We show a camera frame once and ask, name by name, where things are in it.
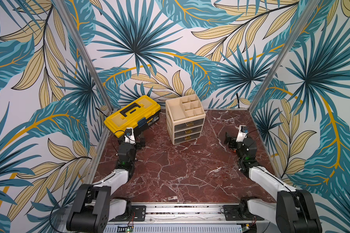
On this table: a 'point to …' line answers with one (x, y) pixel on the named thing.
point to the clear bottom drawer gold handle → (187, 137)
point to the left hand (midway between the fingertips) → (134, 134)
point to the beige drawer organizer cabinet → (185, 117)
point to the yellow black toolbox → (142, 112)
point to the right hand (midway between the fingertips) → (236, 132)
